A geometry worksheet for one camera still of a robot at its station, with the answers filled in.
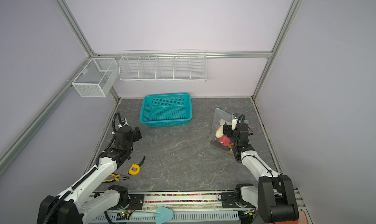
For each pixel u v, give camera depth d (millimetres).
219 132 898
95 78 974
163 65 993
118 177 804
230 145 888
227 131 790
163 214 705
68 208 406
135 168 826
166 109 1126
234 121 754
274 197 412
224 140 887
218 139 906
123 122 698
